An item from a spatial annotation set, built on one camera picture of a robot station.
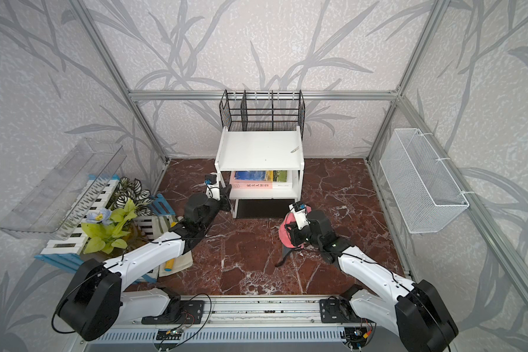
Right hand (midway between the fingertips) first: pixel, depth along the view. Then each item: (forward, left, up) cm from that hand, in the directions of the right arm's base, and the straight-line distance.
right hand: (287, 223), depth 83 cm
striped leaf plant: (+6, +56, +15) cm, 58 cm away
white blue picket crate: (-17, +61, +17) cm, 65 cm away
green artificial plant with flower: (-7, +59, +13) cm, 61 cm away
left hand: (+11, +22, +10) cm, 27 cm away
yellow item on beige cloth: (-11, +41, -9) cm, 43 cm away
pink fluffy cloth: (-5, +2, -1) cm, 6 cm away
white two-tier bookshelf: (+9, +9, +23) cm, 26 cm away
